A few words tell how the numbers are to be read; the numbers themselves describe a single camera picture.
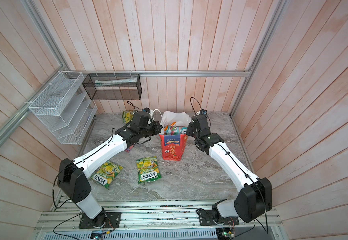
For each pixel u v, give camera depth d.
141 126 0.63
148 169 0.88
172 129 0.90
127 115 1.15
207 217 0.73
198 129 0.60
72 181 0.44
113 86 1.04
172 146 0.84
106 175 0.85
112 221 0.73
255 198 0.40
